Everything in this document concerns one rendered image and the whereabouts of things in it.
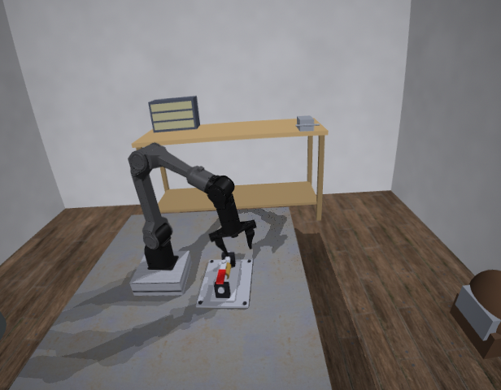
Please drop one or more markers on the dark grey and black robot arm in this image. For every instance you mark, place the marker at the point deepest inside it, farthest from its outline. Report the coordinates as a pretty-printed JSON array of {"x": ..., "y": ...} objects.
[{"x": 157, "y": 230}]

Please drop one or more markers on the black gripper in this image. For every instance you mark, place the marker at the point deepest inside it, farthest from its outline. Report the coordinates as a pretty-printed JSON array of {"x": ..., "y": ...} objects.
[{"x": 233, "y": 228}]

